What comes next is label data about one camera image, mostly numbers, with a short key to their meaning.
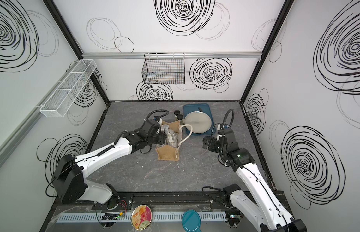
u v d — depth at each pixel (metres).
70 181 0.40
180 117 1.01
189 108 1.17
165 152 0.79
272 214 0.39
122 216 0.69
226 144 0.55
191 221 0.63
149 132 0.63
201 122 1.06
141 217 0.67
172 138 0.86
